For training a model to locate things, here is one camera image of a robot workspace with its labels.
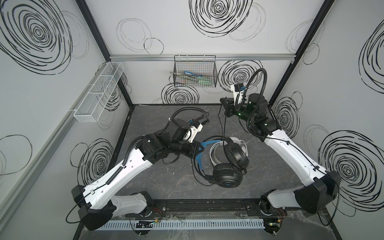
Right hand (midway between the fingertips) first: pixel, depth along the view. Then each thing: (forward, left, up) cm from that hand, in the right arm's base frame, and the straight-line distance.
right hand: (220, 98), depth 70 cm
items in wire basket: (+20, +10, -4) cm, 23 cm away
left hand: (-23, +8, -9) cm, 25 cm away
